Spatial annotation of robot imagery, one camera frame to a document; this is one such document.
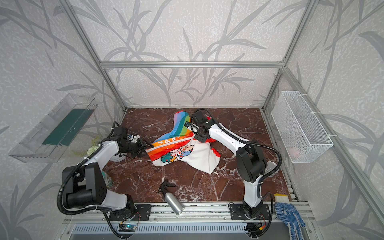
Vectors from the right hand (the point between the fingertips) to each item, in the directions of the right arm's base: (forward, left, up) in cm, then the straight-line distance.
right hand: (203, 128), depth 93 cm
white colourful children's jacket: (-9, +15, -5) cm, 18 cm away
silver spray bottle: (-42, +13, -8) cm, 44 cm away
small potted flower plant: (-15, +58, +6) cm, 60 cm away
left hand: (-10, +30, 0) cm, 31 cm away
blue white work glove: (-46, -42, -11) cm, 63 cm away
